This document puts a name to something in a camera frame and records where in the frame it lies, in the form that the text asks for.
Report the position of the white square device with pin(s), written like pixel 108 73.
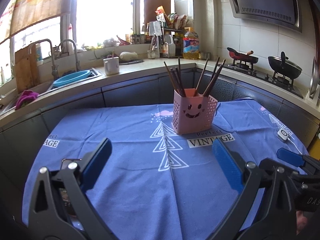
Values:
pixel 283 135

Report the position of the yellow cooking oil bottle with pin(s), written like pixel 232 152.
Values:
pixel 191 44

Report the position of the right hand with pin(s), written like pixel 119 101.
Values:
pixel 301 221

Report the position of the wooden cutting board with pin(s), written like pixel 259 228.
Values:
pixel 25 69

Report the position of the left steel faucet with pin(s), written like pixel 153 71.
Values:
pixel 55 72

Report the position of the red frying pan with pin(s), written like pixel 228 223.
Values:
pixel 242 57

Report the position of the steel faucet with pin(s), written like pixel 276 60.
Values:
pixel 72 51
pixel 55 72

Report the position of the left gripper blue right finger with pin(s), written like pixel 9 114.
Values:
pixel 228 165

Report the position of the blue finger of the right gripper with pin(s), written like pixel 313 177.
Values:
pixel 290 157

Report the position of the black wok with lid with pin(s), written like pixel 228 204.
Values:
pixel 282 65

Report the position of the steel range hood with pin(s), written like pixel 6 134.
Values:
pixel 286 13

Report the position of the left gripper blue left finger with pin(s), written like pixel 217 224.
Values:
pixel 93 163

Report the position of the dark chopstick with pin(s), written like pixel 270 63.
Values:
pixel 206 93
pixel 215 69

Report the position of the right steel faucet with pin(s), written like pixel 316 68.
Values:
pixel 72 51

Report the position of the pink perforated utensil holder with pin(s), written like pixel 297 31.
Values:
pixel 192 114

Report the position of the brown chopstick bundle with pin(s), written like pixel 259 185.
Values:
pixel 178 80
pixel 180 75
pixel 200 79

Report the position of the blue patterned tablecloth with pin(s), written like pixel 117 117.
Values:
pixel 158 184

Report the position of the black gas stove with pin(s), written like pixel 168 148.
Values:
pixel 280 81

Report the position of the white mug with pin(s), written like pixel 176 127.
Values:
pixel 111 65

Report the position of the white jug bottle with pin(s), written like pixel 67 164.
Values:
pixel 169 48

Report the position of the slanted brown chopstick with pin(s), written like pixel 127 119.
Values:
pixel 170 77

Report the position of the patterned roller blind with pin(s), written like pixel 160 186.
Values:
pixel 18 15

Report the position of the blue plastic basin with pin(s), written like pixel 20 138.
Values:
pixel 71 78

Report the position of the magenta cloth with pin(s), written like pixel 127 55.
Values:
pixel 25 98

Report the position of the brown cardboard panel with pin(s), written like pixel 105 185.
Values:
pixel 150 8

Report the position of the black spice rack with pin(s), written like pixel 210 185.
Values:
pixel 178 39

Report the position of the reddish chopstick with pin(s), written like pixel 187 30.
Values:
pixel 214 79

